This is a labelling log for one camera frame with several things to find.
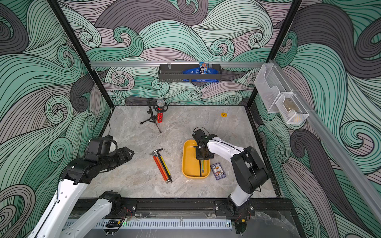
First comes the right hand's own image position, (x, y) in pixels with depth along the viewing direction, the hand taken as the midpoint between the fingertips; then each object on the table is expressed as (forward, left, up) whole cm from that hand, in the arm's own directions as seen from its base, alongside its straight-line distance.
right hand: (204, 156), depth 90 cm
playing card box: (-9, -8, 0) cm, 12 cm away
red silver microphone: (+25, +27, +22) cm, 43 cm away
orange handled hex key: (-6, +25, -1) cm, 26 cm away
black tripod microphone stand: (+24, +31, +18) cm, 43 cm away
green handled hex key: (-6, +1, 0) cm, 6 cm away
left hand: (-7, +38, +19) cm, 44 cm away
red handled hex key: (-6, +27, -2) cm, 28 cm away
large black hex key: (-6, +3, -2) cm, 7 cm away
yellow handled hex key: (-5, +24, -1) cm, 24 cm away
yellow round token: (+36, -19, -2) cm, 41 cm away
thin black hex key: (-4, +25, -1) cm, 25 cm away
